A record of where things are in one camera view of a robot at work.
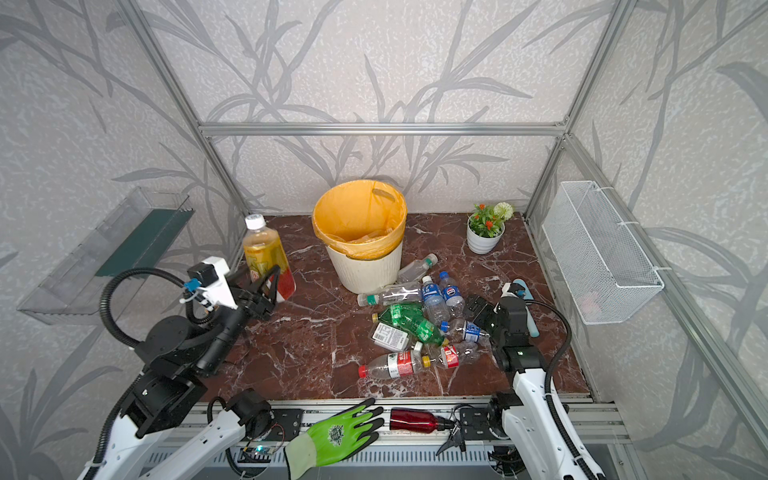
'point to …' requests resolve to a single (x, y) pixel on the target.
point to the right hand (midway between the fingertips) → (479, 294)
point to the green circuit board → (257, 454)
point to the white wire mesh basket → (607, 273)
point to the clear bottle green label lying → (400, 293)
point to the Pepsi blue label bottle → (452, 295)
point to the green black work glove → (337, 436)
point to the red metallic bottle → (417, 420)
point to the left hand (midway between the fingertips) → (275, 258)
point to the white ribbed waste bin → (366, 276)
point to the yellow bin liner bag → (361, 219)
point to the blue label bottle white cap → (435, 303)
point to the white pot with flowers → (485, 226)
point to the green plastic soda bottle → (412, 318)
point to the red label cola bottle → (392, 365)
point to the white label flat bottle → (391, 337)
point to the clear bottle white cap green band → (416, 268)
